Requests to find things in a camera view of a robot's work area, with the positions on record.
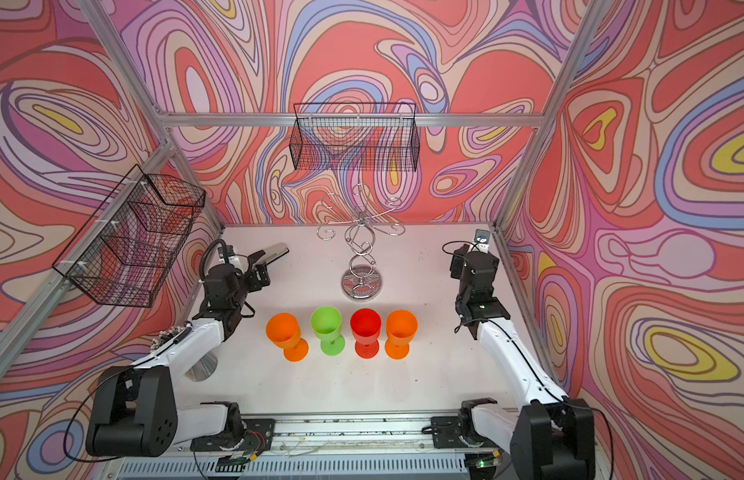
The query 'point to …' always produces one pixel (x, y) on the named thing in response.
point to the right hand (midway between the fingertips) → (475, 255)
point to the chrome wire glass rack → (361, 281)
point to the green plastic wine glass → (326, 324)
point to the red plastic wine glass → (366, 326)
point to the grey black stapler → (274, 252)
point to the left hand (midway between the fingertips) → (252, 263)
